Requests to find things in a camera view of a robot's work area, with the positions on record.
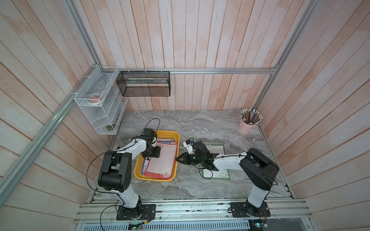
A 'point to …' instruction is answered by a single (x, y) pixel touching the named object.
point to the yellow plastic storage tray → (139, 165)
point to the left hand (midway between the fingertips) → (155, 155)
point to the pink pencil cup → (244, 128)
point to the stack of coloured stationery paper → (159, 140)
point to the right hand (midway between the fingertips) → (176, 159)
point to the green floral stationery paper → (217, 148)
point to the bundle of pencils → (251, 116)
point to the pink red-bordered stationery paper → (163, 167)
